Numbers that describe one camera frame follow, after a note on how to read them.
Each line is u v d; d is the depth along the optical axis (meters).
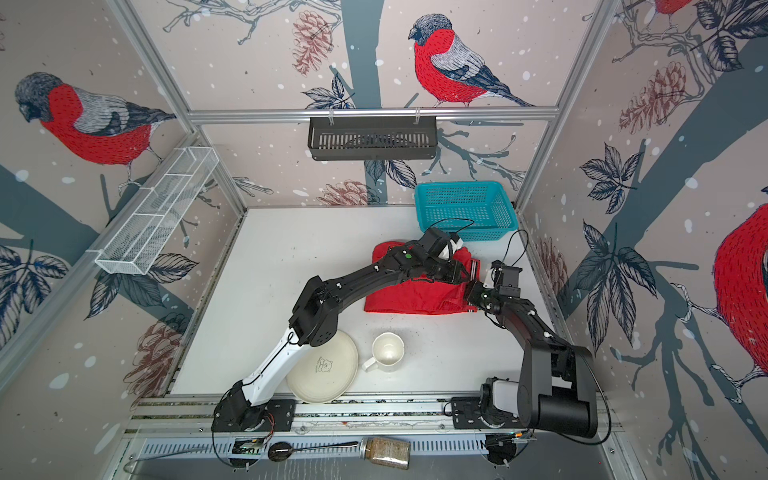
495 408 0.63
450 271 0.79
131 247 0.70
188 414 0.76
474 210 1.07
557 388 0.42
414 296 0.91
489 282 0.81
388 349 0.82
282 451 0.67
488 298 0.70
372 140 1.07
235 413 0.65
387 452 0.65
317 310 0.63
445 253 0.76
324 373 0.80
